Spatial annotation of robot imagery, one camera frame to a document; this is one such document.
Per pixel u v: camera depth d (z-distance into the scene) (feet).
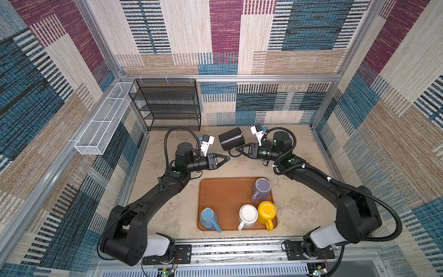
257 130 2.37
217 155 2.33
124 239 1.35
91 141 2.28
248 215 2.49
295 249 2.41
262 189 2.73
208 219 2.39
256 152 2.25
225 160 2.43
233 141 2.44
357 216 1.41
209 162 2.21
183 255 2.41
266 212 2.46
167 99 3.58
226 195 2.87
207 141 2.34
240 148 2.46
